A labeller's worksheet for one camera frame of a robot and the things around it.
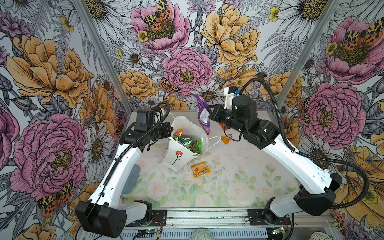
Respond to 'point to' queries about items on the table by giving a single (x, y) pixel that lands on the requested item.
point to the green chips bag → (197, 146)
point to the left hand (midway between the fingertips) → (172, 133)
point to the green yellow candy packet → (186, 141)
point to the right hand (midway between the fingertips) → (206, 112)
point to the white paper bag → (176, 156)
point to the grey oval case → (131, 180)
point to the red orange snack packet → (179, 133)
